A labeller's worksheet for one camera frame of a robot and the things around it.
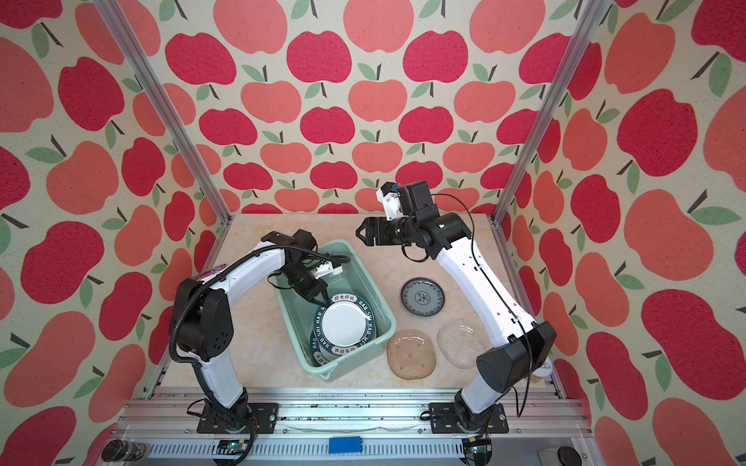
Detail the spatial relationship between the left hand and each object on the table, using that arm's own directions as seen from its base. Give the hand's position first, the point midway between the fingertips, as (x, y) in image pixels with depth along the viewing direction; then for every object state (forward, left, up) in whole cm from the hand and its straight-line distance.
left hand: (328, 307), depth 83 cm
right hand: (+9, -12, +21) cm, 26 cm away
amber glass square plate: (-10, -25, -10) cm, 29 cm away
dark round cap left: (-34, +42, -2) cm, 54 cm away
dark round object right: (-35, -55, 0) cm, 65 cm away
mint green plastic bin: (+8, -10, +4) cm, 13 cm away
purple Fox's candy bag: (+18, +43, -8) cm, 48 cm away
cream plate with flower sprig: (-4, -12, -3) cm, 12 cm away
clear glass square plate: (-5, -41, -11) cm, 43 cm away
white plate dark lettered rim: (-11, +2, -8) cm, 14 cm away
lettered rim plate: (-3, -5, -5) cm, 8 cm away
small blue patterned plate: (+10, -31, -11) cm, 34 cm away
